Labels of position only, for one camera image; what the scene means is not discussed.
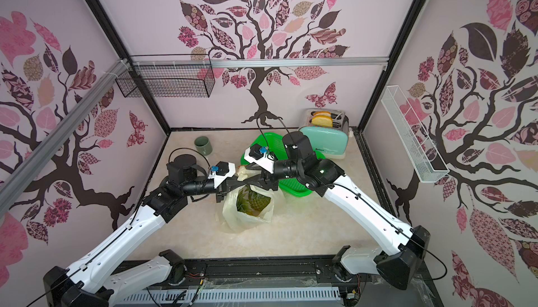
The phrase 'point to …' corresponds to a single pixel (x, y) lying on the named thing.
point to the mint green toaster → (328, 130)
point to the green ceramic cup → (203, 145)
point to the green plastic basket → (272, 142)
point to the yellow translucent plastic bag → (239, 221)
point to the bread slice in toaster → (322, 121)
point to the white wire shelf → (419, 147)
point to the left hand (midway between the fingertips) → (244, 183)
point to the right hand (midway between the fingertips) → (248, 175)
